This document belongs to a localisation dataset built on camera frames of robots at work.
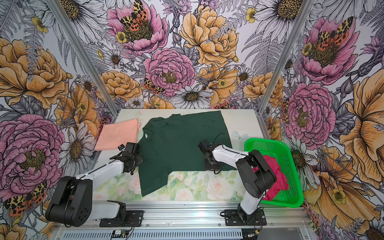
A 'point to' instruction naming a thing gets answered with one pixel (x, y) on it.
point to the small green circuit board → (120, 233)
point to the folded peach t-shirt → (113, 134)
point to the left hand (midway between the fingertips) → (136, 164)
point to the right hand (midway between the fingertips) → (215, 170)
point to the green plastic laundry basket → (280, 152)
